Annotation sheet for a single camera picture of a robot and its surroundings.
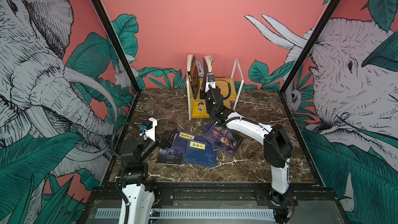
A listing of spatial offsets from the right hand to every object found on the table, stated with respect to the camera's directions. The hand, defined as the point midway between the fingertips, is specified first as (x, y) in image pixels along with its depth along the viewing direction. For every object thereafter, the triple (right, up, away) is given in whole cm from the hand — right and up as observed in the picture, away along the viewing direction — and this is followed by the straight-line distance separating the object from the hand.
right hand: (205, 78), depth 79 cm
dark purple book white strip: (-20, -43, +7) cm, 48 cm away
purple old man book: (+12, -35, +13) cm, 39 cm away
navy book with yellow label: (-14, -34, +14) cm, 39 cm away
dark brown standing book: (-6, 0, -1) cm, 6 cm away
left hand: (-17, -22, -11) cm, 30 cm away
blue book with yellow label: (-2, -42, +9) cm, 43 cm away
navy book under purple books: (+1, -28, +19) cm, 34 cm away
